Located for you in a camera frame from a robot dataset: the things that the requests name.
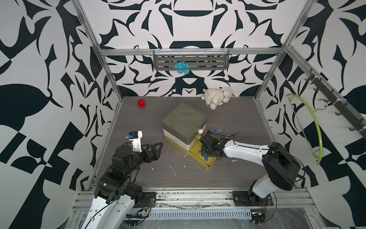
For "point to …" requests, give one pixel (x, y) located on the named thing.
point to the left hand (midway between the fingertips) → (154, 141)
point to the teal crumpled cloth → (182, 67)
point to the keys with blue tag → (217, 130)
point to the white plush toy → (213, 97)
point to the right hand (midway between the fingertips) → (203, 149)
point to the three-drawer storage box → (182, 125)
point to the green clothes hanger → (320, 152)
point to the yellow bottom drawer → (195, 153)
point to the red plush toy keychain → (141, 103)
